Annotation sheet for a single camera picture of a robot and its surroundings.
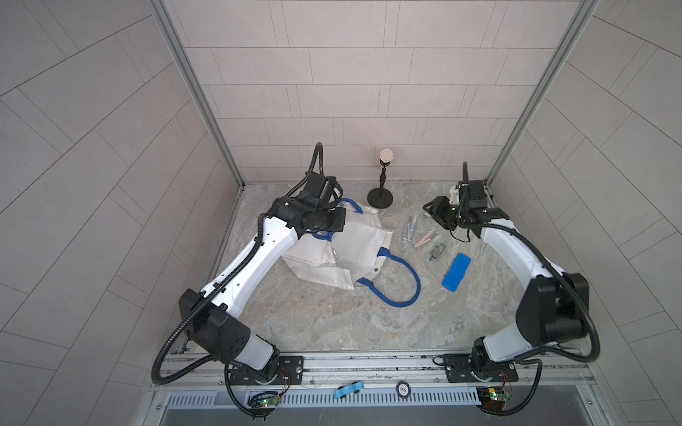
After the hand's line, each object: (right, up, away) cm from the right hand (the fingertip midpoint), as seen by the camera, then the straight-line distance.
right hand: (424, 207), depth 86 cm
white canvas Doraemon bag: (-26, -18, +6) cm, 32 cm away
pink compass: (+4, -12, +12) cm, 17 cm away
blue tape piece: (-24, -46, -20) cm, 56 cm away
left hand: (-25, -3, -10) cm, 27 cm away
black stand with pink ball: (-11, +3, +25) cm, 28 cm away
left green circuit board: (-44, -47, -22) cm, 68 cm away
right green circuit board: (+14, -49, -18) cm, 54 cm away
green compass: (+7, -16, +7) cm, 19 cm away
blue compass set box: (+13, -23, +5) cm, 26 cm away
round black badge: (-10, -48, -17) cm, 52 cm away
